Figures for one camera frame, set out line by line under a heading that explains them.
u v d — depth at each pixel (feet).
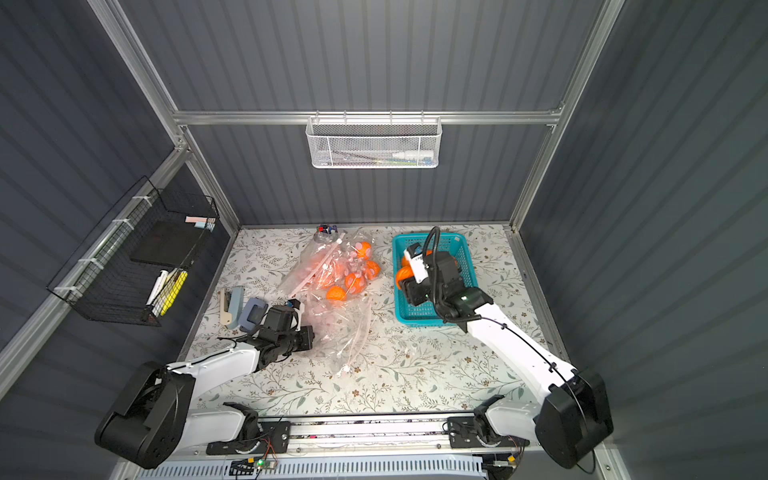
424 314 3.15
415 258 2.28
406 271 2.58
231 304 3.10
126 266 2.36
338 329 3.06
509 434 1.99
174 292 2.28
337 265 3.27
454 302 1.86
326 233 3.34
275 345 2.26
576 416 1.30
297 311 2.46
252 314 3.05
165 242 2.53
